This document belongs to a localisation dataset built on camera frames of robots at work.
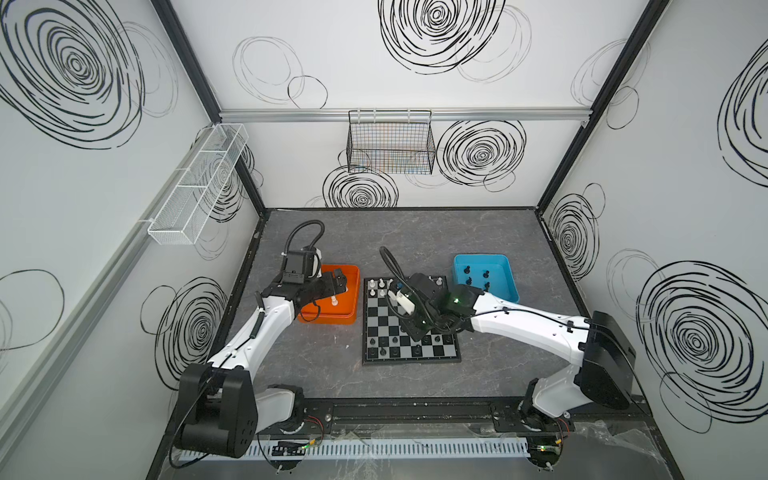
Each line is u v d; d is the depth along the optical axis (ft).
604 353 1.34
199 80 2.71
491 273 3.27
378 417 2.48
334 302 3.04
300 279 2.14
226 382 1.31
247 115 2.99
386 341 2.78
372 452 2.28
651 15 2.36
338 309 2.99
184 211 2.40
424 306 1.96
